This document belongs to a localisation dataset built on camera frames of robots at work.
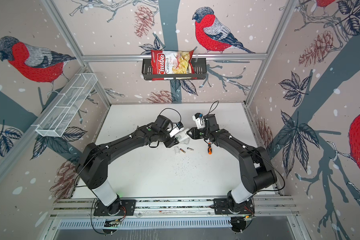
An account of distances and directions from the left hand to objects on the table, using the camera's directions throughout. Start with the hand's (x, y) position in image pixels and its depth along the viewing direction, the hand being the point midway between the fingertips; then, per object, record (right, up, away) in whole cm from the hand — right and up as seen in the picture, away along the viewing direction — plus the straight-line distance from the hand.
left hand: (176, 138), depth 86 cm
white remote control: (+4, 0, +1) cm, 4 cm away
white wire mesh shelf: (-58, +13, -12) cm, 61 cm away
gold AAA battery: (+5, -11, +9) cm, 15 cm away
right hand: (+7, +1, +3) cm, 7 cm away
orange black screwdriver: (+21, -9, +7) cm, 24 cm away
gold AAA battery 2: (+9, -9, +9) cm, 16 cm away
